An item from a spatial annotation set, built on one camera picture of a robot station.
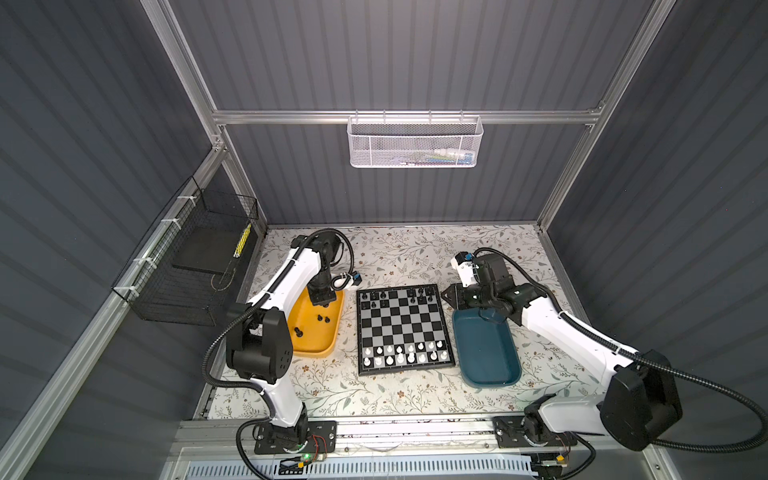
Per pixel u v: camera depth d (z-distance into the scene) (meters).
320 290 0.77
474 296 0.71
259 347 0.47
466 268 0.75
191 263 0.72
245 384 0.51
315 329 0.91
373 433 0.76
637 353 0.44
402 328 0.91
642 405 0.41
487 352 0.87
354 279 0.81
